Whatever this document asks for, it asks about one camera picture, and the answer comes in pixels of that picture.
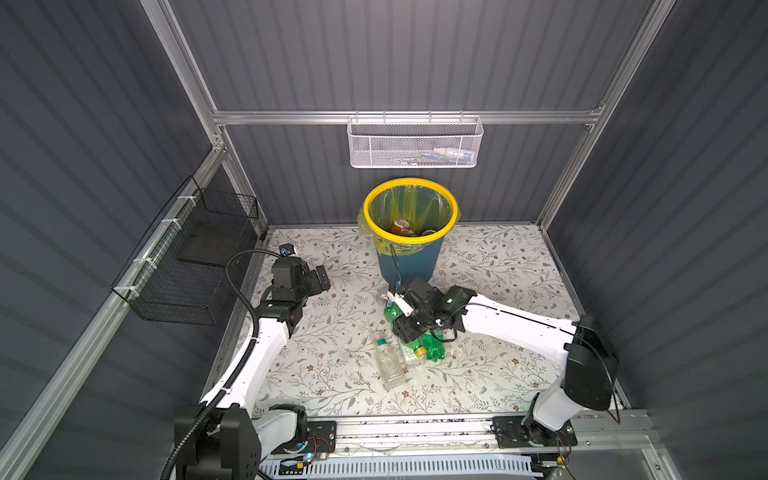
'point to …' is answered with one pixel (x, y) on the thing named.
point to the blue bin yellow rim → (397, 270)
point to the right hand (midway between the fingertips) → (404, 326)
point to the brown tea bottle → (401, 227)
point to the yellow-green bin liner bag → (424, 208)
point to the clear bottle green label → (389, 364)
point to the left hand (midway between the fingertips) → (307, 273)
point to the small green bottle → (435, 349)
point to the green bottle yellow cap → (420, 352)
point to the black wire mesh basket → (182, 272)
